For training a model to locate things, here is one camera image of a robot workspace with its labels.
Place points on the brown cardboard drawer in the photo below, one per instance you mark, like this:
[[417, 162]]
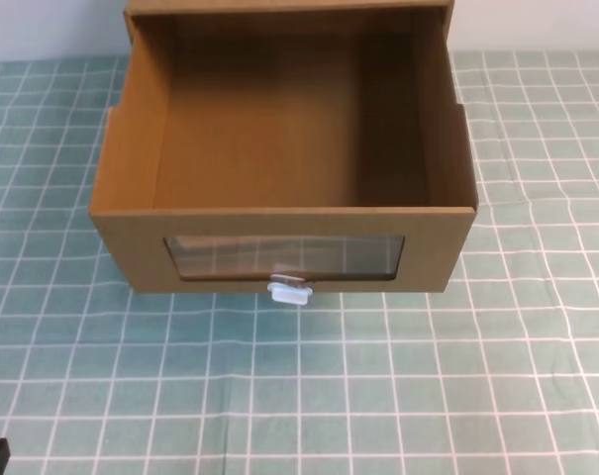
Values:
[[326, 145]]

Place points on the brown cardboard shoebox shell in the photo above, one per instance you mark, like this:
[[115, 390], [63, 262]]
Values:
[[166, 7]]

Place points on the white drawer handle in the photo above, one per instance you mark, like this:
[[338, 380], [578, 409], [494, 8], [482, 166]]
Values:
[[289, 290]]

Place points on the cyan checkered tablecloth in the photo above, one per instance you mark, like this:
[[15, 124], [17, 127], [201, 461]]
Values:
[[497, 375]]

